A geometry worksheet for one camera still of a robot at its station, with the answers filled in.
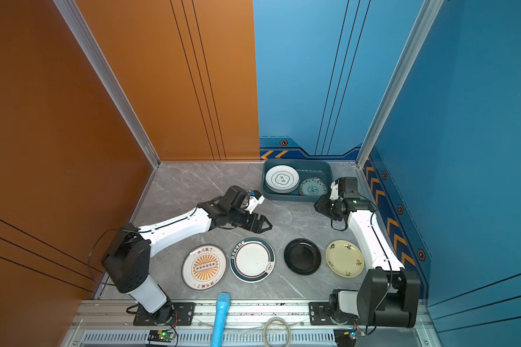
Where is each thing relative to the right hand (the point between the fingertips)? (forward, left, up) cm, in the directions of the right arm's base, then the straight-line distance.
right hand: (317, 205), depth 84 cm
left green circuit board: (-41, +55, -16) cm, 70 cm away
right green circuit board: (-41, -6, -17) cm, 45 cm away
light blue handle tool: (-33, +35, -12) cm, 50 cm away
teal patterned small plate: (+21, -3, -14) cm, 25 cm away
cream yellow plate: (-16, -11, -15) cm, 24 cm away
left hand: (-7, +20, -2) cm, 21 cm away
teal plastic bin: (+32, -9, -12) cm, 35 cm away
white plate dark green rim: (-16, +26, -14) cm, 34 cm away
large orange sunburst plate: (-19, +44, -14) cm, 50 cm away
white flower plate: (+24, +12, -11) cm, 29 cm away
